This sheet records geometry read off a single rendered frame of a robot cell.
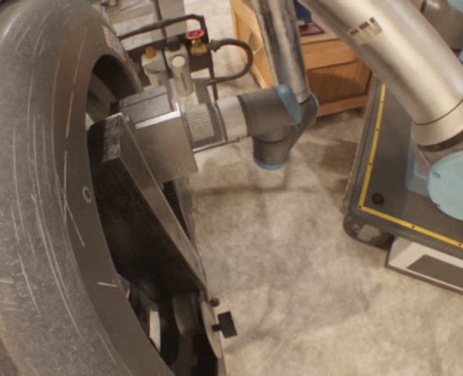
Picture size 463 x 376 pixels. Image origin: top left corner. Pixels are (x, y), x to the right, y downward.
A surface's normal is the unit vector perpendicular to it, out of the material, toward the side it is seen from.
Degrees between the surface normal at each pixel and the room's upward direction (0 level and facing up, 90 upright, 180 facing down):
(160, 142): 87
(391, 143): 0
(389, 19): 57
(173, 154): 87
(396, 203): 0
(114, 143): 3
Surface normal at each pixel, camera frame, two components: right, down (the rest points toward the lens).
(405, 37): -0.26, 0.40
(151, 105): -0.11, -0.58
